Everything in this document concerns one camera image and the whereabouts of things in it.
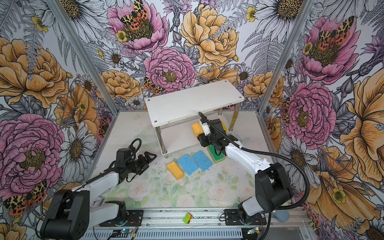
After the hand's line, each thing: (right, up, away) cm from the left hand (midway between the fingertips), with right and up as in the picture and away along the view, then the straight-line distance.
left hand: (153, 164), depth 89 cm
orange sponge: (+26, +20, -1) cm, 33 cm away
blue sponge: (+20, -1, +3) cm, 20 cm away
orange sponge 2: (+11, -2, +1) cm, 12 cm away
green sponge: (+37, +2, +4) cm, 37 cm away
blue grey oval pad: (+67, -21, -15) cm, 72 cm away
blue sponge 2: (+29, +1, +5) cm, 29 cm away
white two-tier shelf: (+14, +28, -16) cm, 35 cm away
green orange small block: (+21, -22, -16) cm, 34 cm away
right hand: (+29, +14, -2) cm, 32 cm away
